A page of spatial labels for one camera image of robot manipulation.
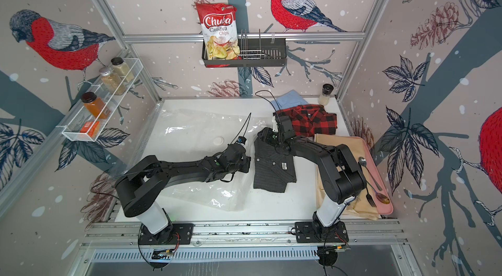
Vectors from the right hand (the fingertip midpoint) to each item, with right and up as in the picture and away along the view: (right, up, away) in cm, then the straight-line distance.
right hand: (260, 134), depth 94 cm
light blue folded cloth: (+19, +19, +24) cm, 36 cm away
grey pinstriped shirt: (+6, -16, -6) cm, 18 cm away
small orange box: (-58, +5, -29) cm, 65 cm away
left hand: (-3, -10, -5) cm, 12 cm away
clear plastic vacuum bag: (-40, -1, +11) cm, 41 cm away
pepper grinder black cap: (+39, +24, +17) cm, 49 cm away
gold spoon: (+51, -25, -12) cm, 58 cm away
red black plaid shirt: (+27, +7, +13) cm, 31 cm away
